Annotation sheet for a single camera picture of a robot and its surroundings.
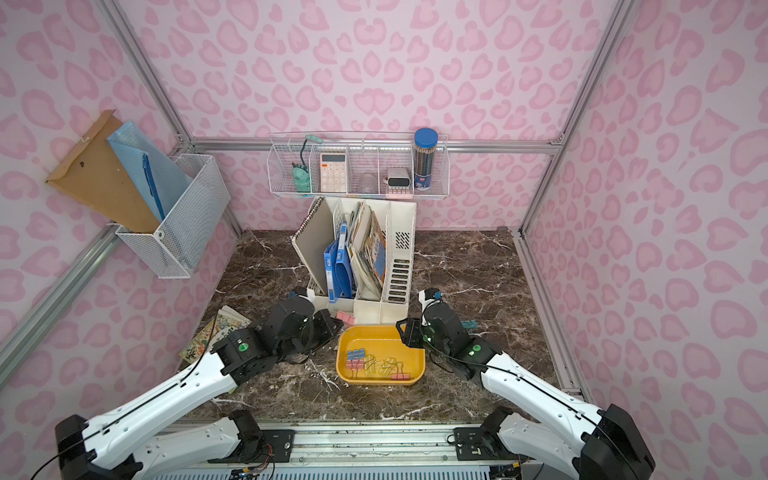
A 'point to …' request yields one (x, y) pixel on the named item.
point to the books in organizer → (368, 251)
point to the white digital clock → (399, 181)
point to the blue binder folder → (339, 268)
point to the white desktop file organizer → (398, 221)
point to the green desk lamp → (301, 180)
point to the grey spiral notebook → (312, 238)
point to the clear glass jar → (368, 184)
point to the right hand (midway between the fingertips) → (400, 325)
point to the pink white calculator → (333, 172)
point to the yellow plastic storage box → (377, 355)
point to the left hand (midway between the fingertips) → (347, 317)
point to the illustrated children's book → (224, 322)
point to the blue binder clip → (356, 354)
